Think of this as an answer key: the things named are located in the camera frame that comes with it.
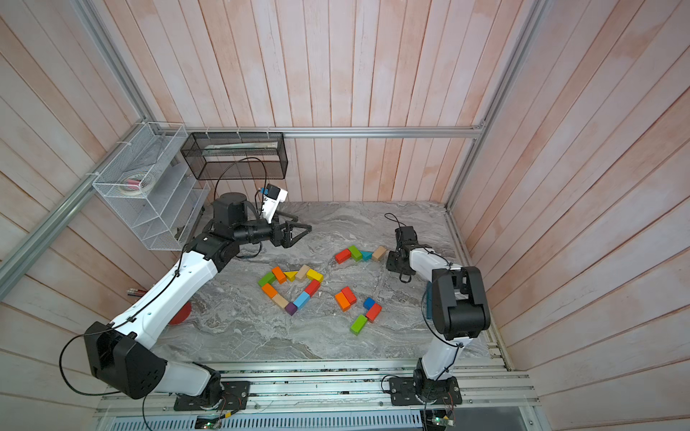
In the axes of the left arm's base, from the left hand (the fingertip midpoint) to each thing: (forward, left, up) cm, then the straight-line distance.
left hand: (303, 227), depth 72 cm
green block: (+1, +16, -31) cm, 35 cm away
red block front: (-2, 0, -32) cm, 32 cm away
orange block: (+2, +12, -29) cm, 31 cm away
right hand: (+8, -32, -29) cm, 44 cm away
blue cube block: (-8, -20, -30) cm, 37 cm away
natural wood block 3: (+12, -26, -29) cm, 40 cm away
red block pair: (+11, -11, -30) cm, 34 cm away
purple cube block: (-10, +6, -30) cm, 32 cm away
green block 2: (+12, -16, -29) cm, 36 cm away
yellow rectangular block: (+2, -1, -29) cm, 29 cm away
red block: (-11, -22, -31) cm, 40 cm away
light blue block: (-8, +3, -30) cm, 31 cm away
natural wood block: (+2, +4, -29) cm, 29 cm away
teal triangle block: (+11, -21, -29) cm, 37 cm away
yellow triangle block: (+2, +7, -29) cm, 30 cm away
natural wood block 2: (-8, +10, -30) cm, 33 cm away
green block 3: (-16, -16, -31) cm, 38 cm away
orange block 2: (-4, +15, -30) cm, 34 cm away
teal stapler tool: (-7, -41, -30) cm, 51 cm away
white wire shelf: (+6, +42, -3) cm, 43 cm away
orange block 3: (-8, -12, -30) cm, 33 cm away
